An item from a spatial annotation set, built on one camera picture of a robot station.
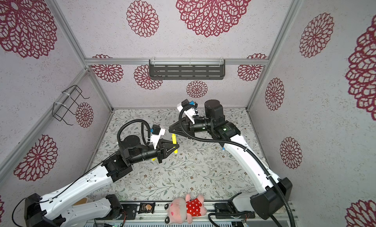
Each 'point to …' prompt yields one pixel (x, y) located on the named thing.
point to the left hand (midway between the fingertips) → (177, 146)
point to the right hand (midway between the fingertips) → (170, 130)
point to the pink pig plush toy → (179, 209)
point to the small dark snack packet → (146, 208)
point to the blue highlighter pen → (223, 148)
